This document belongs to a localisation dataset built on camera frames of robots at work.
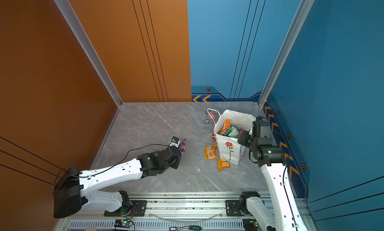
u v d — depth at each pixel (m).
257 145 0.52
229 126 0.83
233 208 0.73
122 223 0.71
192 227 0.67
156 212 0.73
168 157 0.59
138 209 0.73
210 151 0.91
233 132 0.77
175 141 0.70
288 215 0.38
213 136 0.97
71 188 0.41
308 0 0.70
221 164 0.87
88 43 0.86
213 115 1.09
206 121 1.09
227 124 0.83
